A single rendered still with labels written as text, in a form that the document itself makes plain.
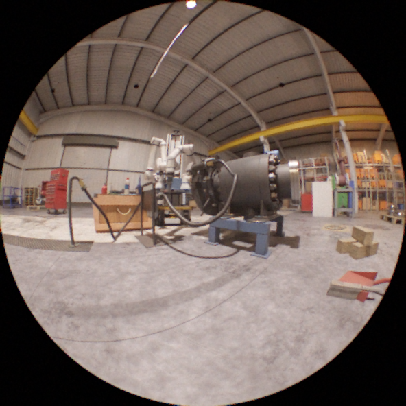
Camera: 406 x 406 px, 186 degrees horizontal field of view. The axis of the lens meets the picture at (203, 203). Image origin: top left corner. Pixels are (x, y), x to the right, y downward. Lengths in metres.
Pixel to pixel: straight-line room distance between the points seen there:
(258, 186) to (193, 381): 1.13
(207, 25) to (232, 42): 1.60
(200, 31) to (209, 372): 8.58
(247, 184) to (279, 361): 1.10
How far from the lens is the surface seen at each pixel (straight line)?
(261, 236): 0.94
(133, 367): 0.42
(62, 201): 4.24
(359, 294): 0.73
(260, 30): 8.32
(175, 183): 2.29
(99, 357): 0.46
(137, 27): 8.70
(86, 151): 10.49
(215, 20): 8.11
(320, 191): 4.78
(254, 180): 1.07
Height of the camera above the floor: 0.38
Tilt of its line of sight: level
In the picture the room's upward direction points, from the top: 1 degrees clockwise
